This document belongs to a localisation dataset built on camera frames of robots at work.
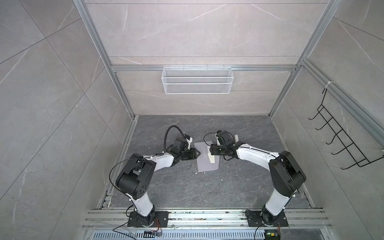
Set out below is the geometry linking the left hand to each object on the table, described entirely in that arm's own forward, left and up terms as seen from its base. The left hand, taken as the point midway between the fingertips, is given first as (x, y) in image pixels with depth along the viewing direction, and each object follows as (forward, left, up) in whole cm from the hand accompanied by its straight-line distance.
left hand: (198, 150), depth 92 cm
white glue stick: (+12, -28, -5) cm, 31 cm away
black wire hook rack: (-22, -64, +27) cm, 73 cm away
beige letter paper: (-2, -8, -5) cm, 10 cm away
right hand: (+2, -10, -1) cm, 10 cm away
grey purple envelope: (-3, -3, -7) cm, 8 cm away
